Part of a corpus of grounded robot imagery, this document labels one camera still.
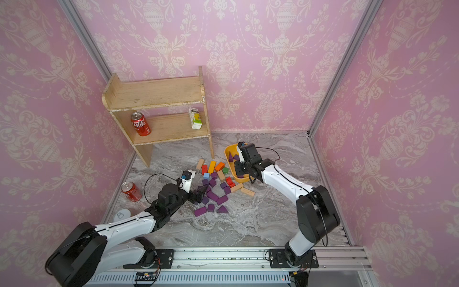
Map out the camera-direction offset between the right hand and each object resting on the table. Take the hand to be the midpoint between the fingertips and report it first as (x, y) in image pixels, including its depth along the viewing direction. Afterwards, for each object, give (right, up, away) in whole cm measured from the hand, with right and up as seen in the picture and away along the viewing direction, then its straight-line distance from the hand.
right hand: (238, 163), depth 89 cm
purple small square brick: (-14, -21, -2) cm, 26 cm away
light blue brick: (-18, -7, +8) cm, 21 cm away
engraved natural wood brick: (+5, -15, +3) cm, 16 cm away
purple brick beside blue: (-13, -7, +10) cm, 18 cm away
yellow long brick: (-15, -3, +14) cm, 21 cm away
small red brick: (-4, -11, +8) cm, 14 cm away
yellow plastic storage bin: (-3, +7, +18) cm, 20 cm away
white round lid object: (-54, -23, -8) cm, 59 cm away
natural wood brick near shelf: (-22, -1, +16) cm, 28 cm away
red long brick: (-19, -4, +14) cm, 24 cm away
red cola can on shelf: (-46, +19, -6) cm, 50 cm away
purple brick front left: (-19, -23, -2) cm, 30 cm away
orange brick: (-10, -3, +13) cm, 17 cm away
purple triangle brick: (-8, -22, -3) cm, 24 cm away
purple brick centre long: (-14, -16, +3) cm, 22 cm away
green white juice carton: (-21, +21, +1) cm, 30 cm away
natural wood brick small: (-1, -13, +6) cm, 15 cm away
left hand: (-18, -9, -5) cm, 21 cm away
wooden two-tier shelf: (-53, +31, +23) cm, 66 cm away
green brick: (-7, -5, +14) cm, 17 cm away
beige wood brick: (-9, -7, +9) cm, 15 cm away
